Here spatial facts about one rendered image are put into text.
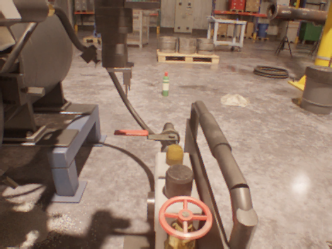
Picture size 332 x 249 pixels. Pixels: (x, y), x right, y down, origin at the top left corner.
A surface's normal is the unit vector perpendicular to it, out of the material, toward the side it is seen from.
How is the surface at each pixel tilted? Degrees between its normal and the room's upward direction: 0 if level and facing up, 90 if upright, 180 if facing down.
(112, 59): 90
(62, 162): 90
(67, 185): 90
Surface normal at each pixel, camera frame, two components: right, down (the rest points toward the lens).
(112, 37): 0.03, 0.60
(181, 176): 0.04, -0.90
